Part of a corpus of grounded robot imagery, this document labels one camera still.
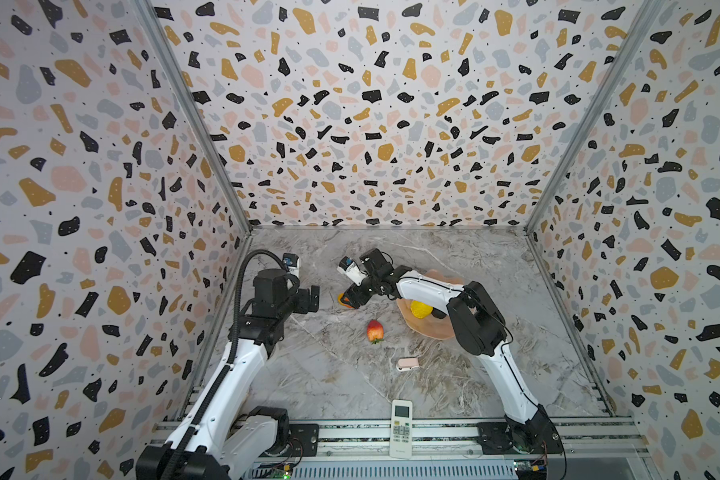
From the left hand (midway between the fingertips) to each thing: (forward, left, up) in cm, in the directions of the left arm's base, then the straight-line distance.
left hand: (299, 280), depth 79 cm
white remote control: (-32, -26, -20) cm, 46 cm away
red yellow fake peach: (-7, -20, -18) cm, 28 cm away
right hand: (+8, -10, -15) cm, 20 cm away
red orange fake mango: (+5, -9, -17) cm, 20 cm away
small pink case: (-16, -29, -20) cm, 38 cm away
